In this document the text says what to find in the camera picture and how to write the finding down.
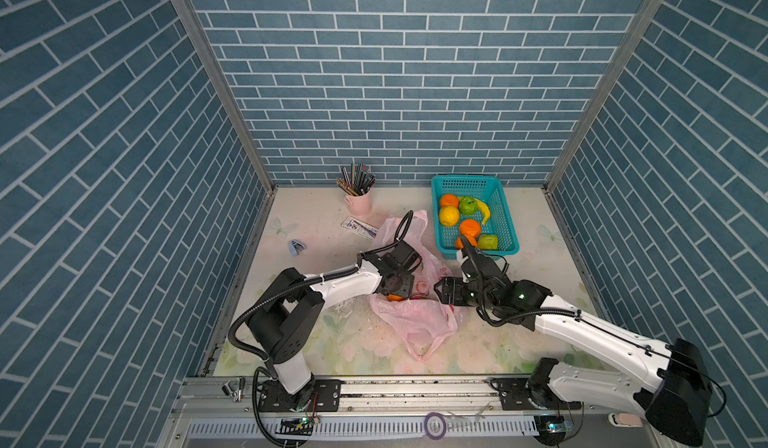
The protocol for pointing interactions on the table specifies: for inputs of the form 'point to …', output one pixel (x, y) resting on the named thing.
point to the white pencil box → (360, 227)
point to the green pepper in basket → (468, 205)
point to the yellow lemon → (449, 216)
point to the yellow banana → (485, 209)
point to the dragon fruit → (422, 289)
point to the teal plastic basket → (490, 190)
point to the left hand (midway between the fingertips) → (403, 286)
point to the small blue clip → (295, 247)
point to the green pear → (488, 241)
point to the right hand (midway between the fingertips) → (440, 285)
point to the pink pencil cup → (359, 205)
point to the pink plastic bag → (422, 322)
